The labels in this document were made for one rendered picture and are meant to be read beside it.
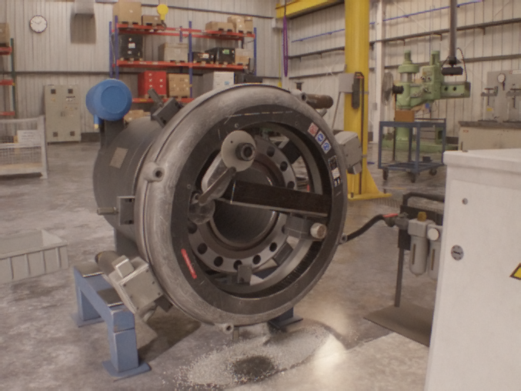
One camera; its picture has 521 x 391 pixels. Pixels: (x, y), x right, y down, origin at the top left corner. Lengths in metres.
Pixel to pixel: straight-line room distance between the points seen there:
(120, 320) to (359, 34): 4.13
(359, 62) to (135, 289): 4.15
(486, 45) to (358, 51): 8.88
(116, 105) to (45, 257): 1.22
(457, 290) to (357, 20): 4.54
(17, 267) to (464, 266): 2.40
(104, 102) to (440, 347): 1.50
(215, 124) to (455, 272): 0.76
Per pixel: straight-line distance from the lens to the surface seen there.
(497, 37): 13.42
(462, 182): 0.62
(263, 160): 1.44
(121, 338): 1.61
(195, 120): 1.18
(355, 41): 5.02
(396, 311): 2.14
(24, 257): 2.70
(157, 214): 1.15
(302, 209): 1.38
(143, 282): 1.21
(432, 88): 12.35
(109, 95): 1.83
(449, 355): 0.70
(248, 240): 1.46
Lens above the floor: 0.89
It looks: 10 degrees down
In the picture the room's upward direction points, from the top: straight up
